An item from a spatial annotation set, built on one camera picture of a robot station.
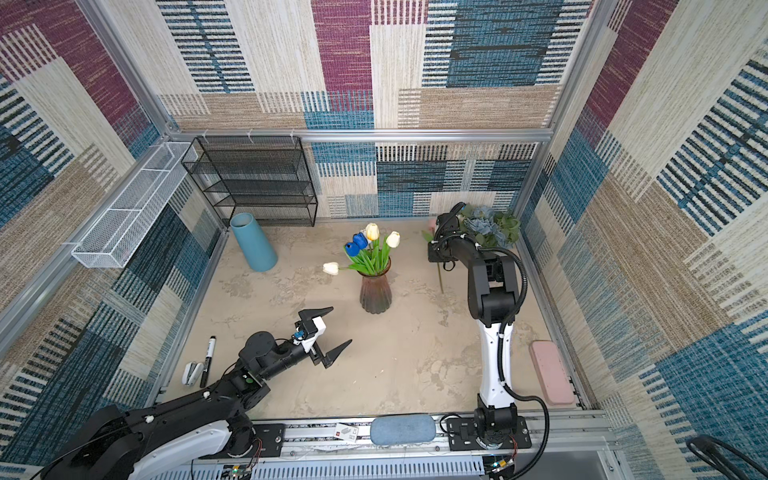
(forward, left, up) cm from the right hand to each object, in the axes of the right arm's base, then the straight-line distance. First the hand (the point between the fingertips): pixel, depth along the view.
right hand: (438, 257), depth 108 cm
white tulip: (-20, +32, +23) cm, 45 cm away
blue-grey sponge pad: (-53, +16, +3) cm, 56 cm away
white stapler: (-38, +72, +2) cm, 81 cm away
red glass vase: (-14, +22, +1) cm, 26 cm away
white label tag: (-53, +30, +1) cm, 61 cm away
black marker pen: (-35, +70, +1) cm, 78 cm away
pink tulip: (+11, +2, -1) cm, 11 cm away
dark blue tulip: (-16, +25, +29) cm, 41 cm away
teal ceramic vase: (-2, +60, +8) cm, 61 cm away
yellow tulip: (-15, +21, +31) cm, 40 cm away
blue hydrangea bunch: (+5, -17, +9) cm, 20 cm away
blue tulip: (-19, +26, +28) cm, 43 cm away
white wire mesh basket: (-18, +82, +34) cm, 91 cm away
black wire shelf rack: (+24, +64, +20) cm, 71 cm away
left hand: (-32, +30, +17) cm, 47 cm away
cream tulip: (-16, +17, +29) cm, 37 cm away
